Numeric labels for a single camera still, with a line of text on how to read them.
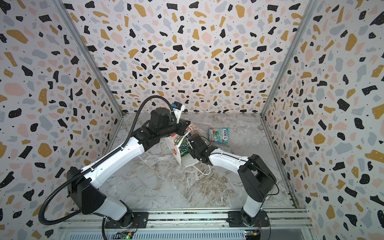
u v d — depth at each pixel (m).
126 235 0.70
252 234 0.72
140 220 0.74
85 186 0.40
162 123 0.58
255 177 0.47
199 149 0.69
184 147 0.94
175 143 0.81
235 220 0.73
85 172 0.42
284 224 0.76
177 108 0.64
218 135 1.06
